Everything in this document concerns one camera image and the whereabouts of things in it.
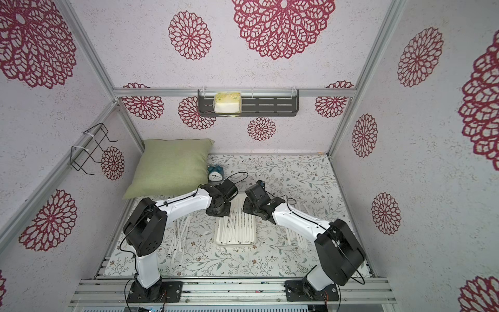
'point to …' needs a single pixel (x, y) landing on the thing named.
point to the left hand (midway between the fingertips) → (222, 213)
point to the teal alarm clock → (216, 174)
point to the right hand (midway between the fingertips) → (244, 203)
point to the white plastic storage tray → (239, 229)
